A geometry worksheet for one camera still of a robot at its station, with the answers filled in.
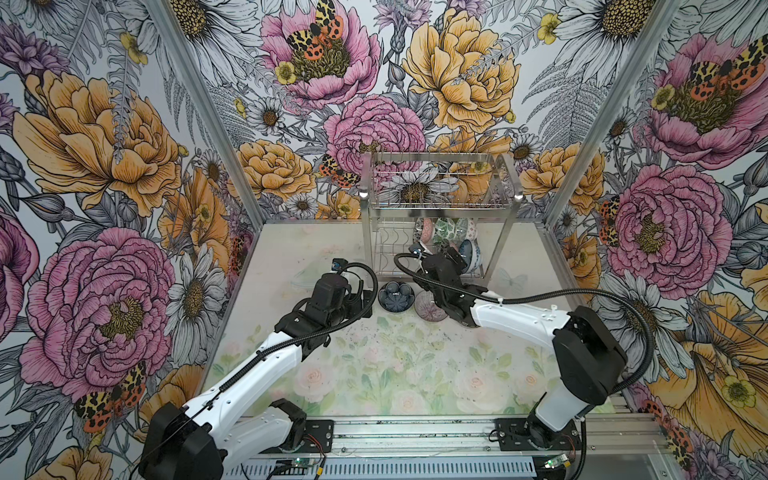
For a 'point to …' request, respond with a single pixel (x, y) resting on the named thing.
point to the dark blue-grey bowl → (396, 297)
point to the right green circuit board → (556, 461)
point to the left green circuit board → (303, 462)
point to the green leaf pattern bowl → (444, 228)
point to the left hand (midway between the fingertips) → (354, 301)
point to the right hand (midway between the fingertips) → (441, 263)
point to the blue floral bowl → (471, 254)
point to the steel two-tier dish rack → (399, 188)
